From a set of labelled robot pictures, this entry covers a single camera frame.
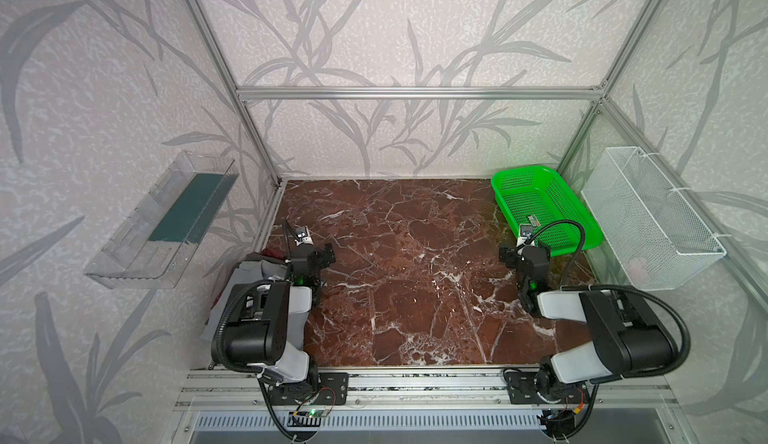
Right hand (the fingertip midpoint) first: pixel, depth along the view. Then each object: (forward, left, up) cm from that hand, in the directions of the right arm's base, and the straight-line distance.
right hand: (523, 233), depth 93 cm
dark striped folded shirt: (-7, +82, -3) cm, 83 cm away
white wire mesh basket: (-18, -16, +24) cm, 34 cm away
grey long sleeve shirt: (-13, +83, 0) cm, 84 cm away
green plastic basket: (+24, -15, -10) cm, 30 cm away
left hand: (0, +66, -1) cm, 66 cm away
